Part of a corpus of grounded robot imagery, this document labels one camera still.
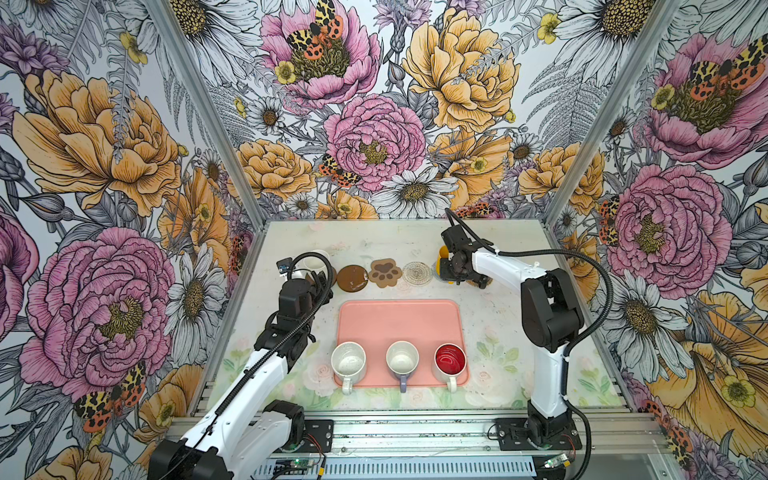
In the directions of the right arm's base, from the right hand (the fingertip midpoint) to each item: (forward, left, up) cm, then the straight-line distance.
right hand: (451, 281), depth 99 cm
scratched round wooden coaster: (+5, +33, -5) cm, 34 cm away
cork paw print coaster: (+7, +22, -3) cm, 23 cm away
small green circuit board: (-47, +43, -4) cm, 64 cm away
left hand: (-9, +40, +13) cm, 44 cm away
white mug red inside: (-25, +4, -3) cm, 26 cm away
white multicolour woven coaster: (+6, +10, -3) cm, 12 cm away
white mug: (-24, +32, -3) cm, 40 cm away
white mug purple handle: (-24, +17, -3) cm, 29 cm away
